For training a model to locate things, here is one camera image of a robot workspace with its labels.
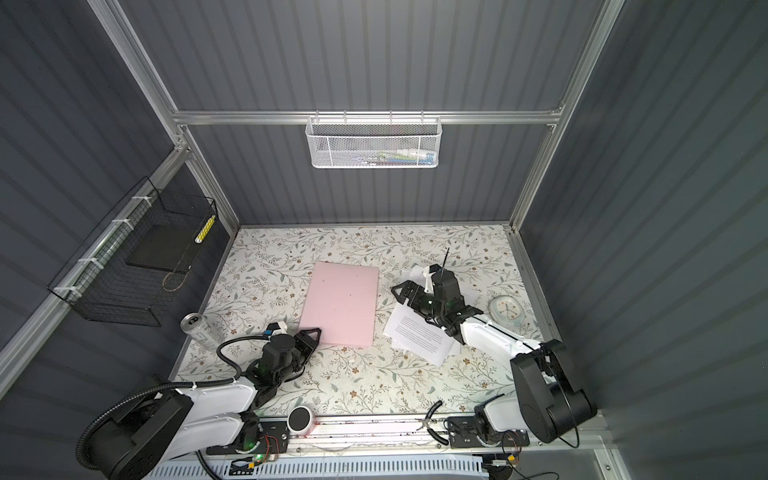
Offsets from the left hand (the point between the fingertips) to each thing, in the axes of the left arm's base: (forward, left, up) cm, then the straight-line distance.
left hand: (321, 334), depth 88 cm
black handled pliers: (-25, -28, -3) cm, 38 cm away
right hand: (+6, -25, +9) cm, 27 cm away
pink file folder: (+12, -5, -1) cm, 13 cm away
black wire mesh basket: (+9, +43, +25) cm, 51 cm away
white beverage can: (-1, +31, +9) cm, 32 cm away
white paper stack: (+22, -31, -2) cm, 38 cm away
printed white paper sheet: (-2, -31, -3) cm, 31 cm away
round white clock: (+4, -58, 0) cm, 58 cm away
